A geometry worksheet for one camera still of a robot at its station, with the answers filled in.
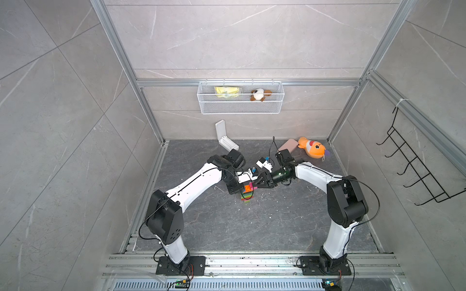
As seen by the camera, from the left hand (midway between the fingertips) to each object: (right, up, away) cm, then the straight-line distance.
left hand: (240, 184), depth 83 cm
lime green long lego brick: (+3, -7, +4) cm, 9 cm away
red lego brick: (+3, -10, +8) cm, 13 cm away
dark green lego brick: (+3, -5, +2) cm, 7 cm away
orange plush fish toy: (+44, +17, +21) cm, 51 cm away
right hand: (+8, -1, +2) cm, 8 cm away
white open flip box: (-10, +23, +32) cm, 40 cm away
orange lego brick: (+3, -2, 0) cm, 4 cm away
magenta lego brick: (+7, -1, -1) cm, 7 cm away
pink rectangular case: (+33, +21, +32) cm, 51 cm away
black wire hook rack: (+66, +2, -23) cm, 70 cm away
